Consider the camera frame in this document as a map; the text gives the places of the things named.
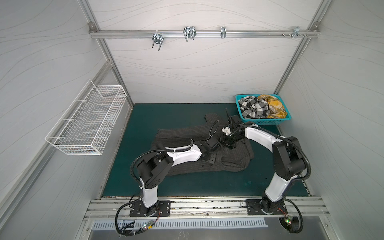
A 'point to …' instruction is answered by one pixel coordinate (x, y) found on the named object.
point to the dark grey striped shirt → (239, 157)
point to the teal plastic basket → (263, 121)
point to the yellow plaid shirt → (276, 109)
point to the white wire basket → (87, 125)
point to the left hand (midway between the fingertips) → (213, 155)
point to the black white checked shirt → (253, 107)
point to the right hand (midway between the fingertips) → (220, 142)
